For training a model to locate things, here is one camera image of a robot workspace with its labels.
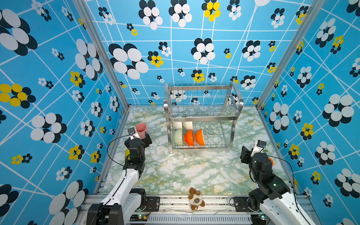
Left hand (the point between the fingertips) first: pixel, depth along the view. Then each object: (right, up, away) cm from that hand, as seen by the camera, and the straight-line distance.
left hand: (140, 133), depth 83 cm
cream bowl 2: (+30, +4, +12) cm, 32 cm away
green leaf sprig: (+81, -13, +9) cm, 82 cm away
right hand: (+63, -8, -6) cm, 64 cm away
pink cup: (-3, +2, +13) cm, 14 cm away
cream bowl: (+22, +4, +10) cm, 25 cm away
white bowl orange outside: (+36, -3, +4) cm, 36 cm away
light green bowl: (+22, -2, +3) cm, 23 cm away
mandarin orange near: (+82, -18, +3) cm, 84 cm away
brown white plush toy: (+32, -34, -10) cm, 48 cm away
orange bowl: (+29, -3, +4) cm, 30 cm away
